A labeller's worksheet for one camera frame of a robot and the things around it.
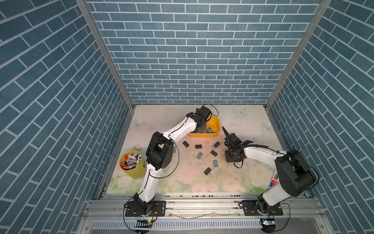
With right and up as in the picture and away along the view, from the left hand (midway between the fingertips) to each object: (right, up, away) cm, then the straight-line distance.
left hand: (203, 128), depth 96 cm
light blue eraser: (-2, -18, -2) cm, 18 cm away
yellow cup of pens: (-40, -18, -17) cm, 47 cm away
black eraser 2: (+10, -11, +3) cm, 15 cm away
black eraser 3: (+7, -16, -2) cm, 18 cm away
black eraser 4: (+2, -25, -9) cm, 27 cm away
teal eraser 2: (+8, -22, -5) cm, 24 cm away
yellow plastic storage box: (+9, +4, +13) cm, 16 cm away
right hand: (+17, -19, -4) cm, 26 cm away
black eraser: (-2, -12, +1) cm, 12 cm away
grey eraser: (+5, -2, +8) cm, 10 cm away
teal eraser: (-19, -14, 0) cm, 24 cm away
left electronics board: (-32, -46, -24) cm, 61 cm away
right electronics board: (+32, -48, -23) cm, 62 cm away
